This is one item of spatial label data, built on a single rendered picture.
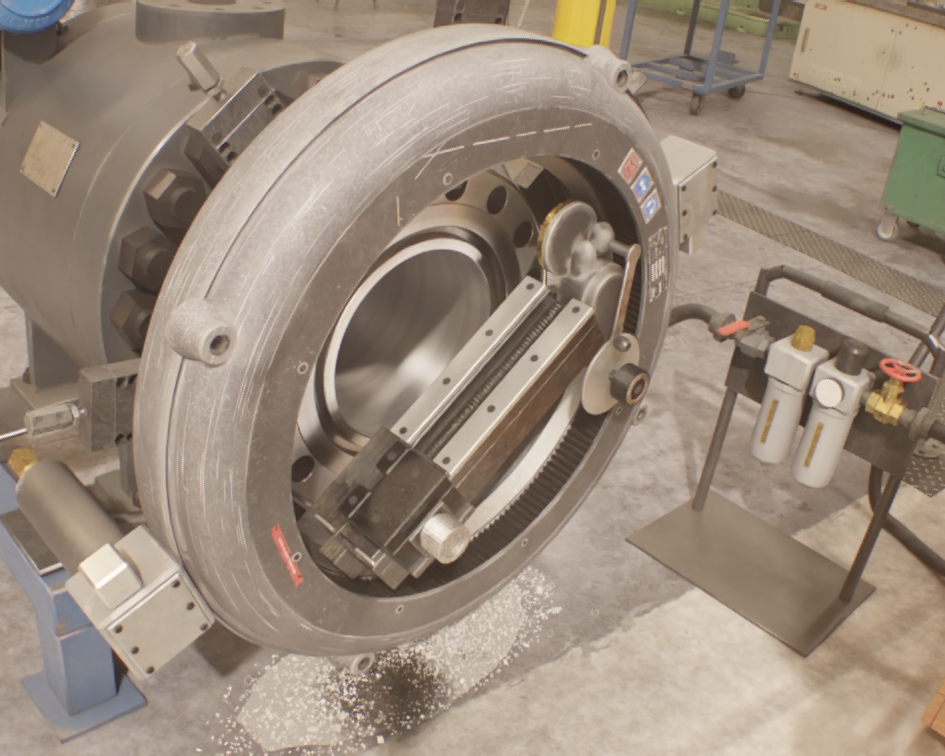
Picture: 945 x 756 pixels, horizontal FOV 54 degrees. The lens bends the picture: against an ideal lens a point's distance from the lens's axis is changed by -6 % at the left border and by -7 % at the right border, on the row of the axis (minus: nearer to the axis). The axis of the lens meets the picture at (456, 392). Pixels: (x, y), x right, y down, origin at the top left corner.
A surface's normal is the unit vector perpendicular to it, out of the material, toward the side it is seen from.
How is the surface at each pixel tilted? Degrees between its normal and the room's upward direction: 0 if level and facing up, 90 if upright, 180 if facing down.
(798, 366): 90
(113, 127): 48
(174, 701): 0
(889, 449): 90
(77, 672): 90
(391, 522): 38
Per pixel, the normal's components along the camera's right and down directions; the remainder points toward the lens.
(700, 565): 0.13, -0.87
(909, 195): -0.68, 0.28
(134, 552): -0.16, -0.70
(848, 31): -0.88, 0.12
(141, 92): -0.33, -0.55
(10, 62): 0.68, 0.43
